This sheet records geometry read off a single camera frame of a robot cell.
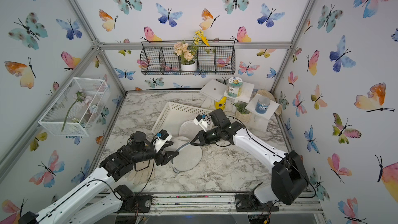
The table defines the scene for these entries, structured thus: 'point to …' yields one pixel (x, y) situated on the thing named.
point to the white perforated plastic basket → (173, 115)
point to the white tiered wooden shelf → (215, 90)
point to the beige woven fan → (266, 94)
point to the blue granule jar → (262, 105)
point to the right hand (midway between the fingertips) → (192, 142)
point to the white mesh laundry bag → (188, 157)
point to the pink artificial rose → (82, 98)
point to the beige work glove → (144, 171)
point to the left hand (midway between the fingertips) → (175, 147)
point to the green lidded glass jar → (235, 86)
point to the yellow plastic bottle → (221, 103)
